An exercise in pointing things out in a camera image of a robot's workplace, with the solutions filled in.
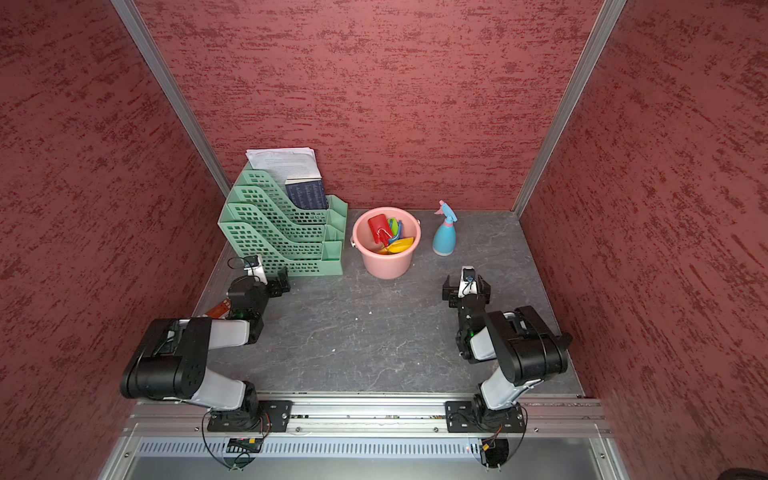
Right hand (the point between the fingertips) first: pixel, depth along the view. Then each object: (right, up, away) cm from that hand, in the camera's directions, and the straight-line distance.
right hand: (464, 279), depth 93 cm
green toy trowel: (-22, +17, +8) cm, 29 cm away
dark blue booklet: (-54, +29, +16) cm, 64 cm away
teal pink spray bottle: (-4, +12, +12) cm, 17 cm away
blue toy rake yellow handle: (-20, +15, +7) cm, 26 cm away
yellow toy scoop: (-21, +11, +2) cm, 24 cm away
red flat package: (-78, -10, -1) cm, 78 cm away
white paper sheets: (-60, +39, +9) cm, 72 cm away
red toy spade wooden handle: (-27, +16, +6) cm, 32 cm away
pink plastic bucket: (-26, +4, +4) cm, 27 cm away
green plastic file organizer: (-65, +19, -2) cm, 67 cm away
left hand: (-62, +2, +1) cm, 62 cm away
